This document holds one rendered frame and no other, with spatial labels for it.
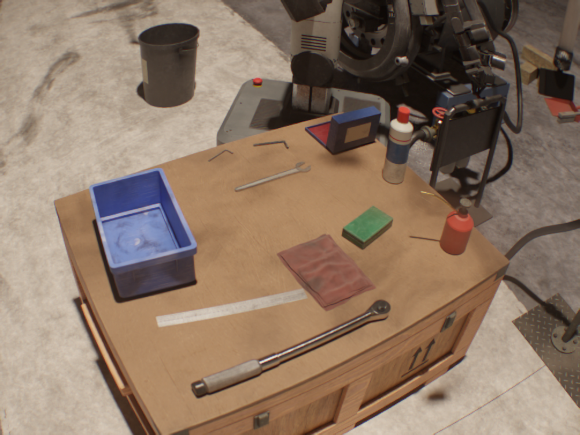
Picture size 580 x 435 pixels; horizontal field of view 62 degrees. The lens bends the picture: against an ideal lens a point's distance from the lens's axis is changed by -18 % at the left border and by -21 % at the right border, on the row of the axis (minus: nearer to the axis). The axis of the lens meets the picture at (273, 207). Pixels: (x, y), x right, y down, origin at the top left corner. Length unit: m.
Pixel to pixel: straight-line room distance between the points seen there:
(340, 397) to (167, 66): 1.85
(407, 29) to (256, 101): 0.71
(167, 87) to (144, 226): 1.44
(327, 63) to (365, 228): 0.83
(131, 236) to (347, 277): 0.53
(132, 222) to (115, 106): 1.54
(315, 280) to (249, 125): 1.02
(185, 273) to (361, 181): 0.59
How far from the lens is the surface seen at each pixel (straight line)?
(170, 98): 2.84
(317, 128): 1.81
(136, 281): 1.25
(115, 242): 1.43
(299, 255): 1.37
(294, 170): 1.62
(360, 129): 1.71
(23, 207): 2.41
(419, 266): 1.41
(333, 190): 1.58
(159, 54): 2.72
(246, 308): 1.27
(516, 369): 1.92
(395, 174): 1.62
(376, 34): 2.68
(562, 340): 2.07
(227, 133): 2.16
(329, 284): 1.31
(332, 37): 2.05
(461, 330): 1.64
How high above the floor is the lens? 1.44
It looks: 40 degrees down
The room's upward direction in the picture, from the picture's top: 3 degrees clockwise
